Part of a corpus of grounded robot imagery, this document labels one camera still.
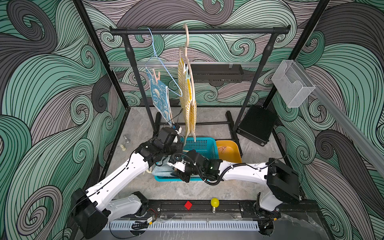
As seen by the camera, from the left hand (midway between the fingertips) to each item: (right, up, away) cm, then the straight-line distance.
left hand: (182, 145), depth 75 cm
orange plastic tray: (+29, -7, +19) cm, 35 cm away
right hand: (-6, -14, -1) cm, 15 cm away
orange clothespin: (+26, -5, +20) cm, 33 cm away
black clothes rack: (+34, +10, +21) cm, 41 cm away
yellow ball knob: (+16, -29, -2) cm, 33 cm away
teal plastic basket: (+14, -5, +18) cm, 23 cm away
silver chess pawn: (-38, -1, +23) cm, 45 cm away
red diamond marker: (+3, -30, -1) cm, 31 cm away
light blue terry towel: (-9, -14, +4) cm, 17 cm away
